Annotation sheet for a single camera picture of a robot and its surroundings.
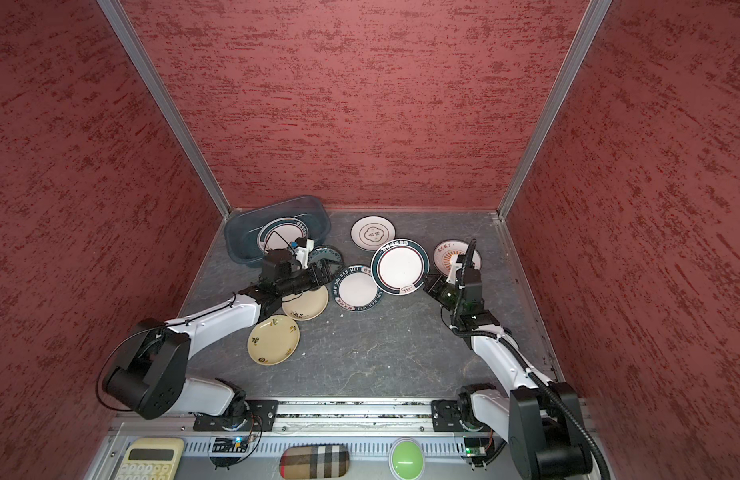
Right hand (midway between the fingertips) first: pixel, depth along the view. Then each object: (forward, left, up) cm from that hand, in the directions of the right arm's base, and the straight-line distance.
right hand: (418, 280), depth 85 cm
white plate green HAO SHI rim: (+5, +20, -13) cm, 24 cm away
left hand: (+2, +23, +1) cm, 23 cm away
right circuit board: (-40, -11, -14) cm, 44 cm away
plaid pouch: (-41, +27, -10) cm, 50 cm away
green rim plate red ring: (+6, +5, -1) cm, 8 cm away
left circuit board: (-37, +49, -14) cm, 63 cm away
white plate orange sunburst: (+20, -14, -13) cm, 28 cm away
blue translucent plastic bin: (+31, +64, -11) cm, 72 cm away
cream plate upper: (-3, +33, -7) cm, 34 cm away
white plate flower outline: (+30, +14, -12) cm, 35 cm away
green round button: (-41, +6, -12) cm, 44 cm away
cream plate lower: (-12, +43, -12) cm, 46 cm away
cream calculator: (-39, +66, -12) cm, 78 cm away
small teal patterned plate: (+20, +29, -13) cm, 38 cm away
